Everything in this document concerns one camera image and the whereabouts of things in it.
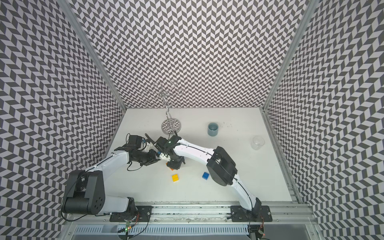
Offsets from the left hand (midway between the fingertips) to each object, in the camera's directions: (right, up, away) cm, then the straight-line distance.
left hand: (159, 160), depth 87 cm
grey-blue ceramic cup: (+33, +18, +14) cm, 40 cm away
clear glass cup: (+61, +10, +6) cm, 62 cm away
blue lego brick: (+27, -8, -3) cm, 29 cm away
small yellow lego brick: (+10, -9, -4) cm, 14 cm away
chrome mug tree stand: (+3, +20, +18) cm, 27 cm away
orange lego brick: (+7, -5, +1) cm, 9 cm away
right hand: (+13, -2, -2) cm, 13 cm away
